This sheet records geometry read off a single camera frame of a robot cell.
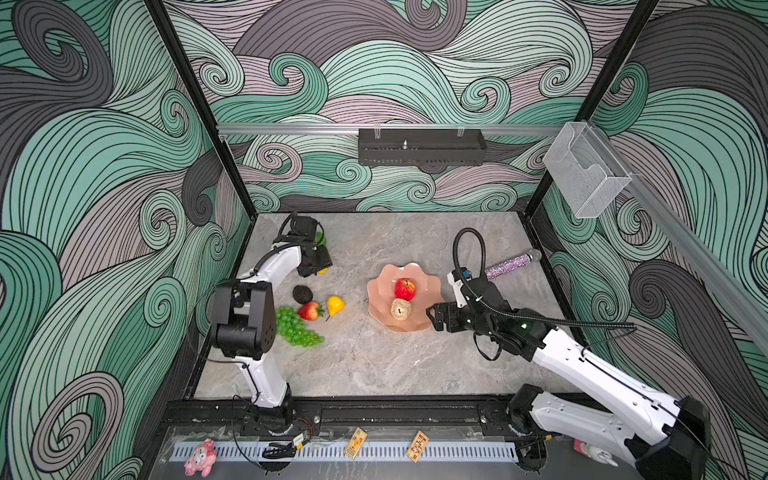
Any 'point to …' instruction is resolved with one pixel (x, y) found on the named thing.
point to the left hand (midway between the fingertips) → (324, 261)
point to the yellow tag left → (356, 443)
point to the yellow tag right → (417, 445)
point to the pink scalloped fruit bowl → (381, 293)
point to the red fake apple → (404, 288)
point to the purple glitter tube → (511, 265)
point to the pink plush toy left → (202, 459)
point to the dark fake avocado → (302, 294)
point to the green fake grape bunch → (293, 328)
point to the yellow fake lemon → (321, 272)
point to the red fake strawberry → (311, 311)
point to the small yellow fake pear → (335, 305)
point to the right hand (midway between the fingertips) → (440, 310)
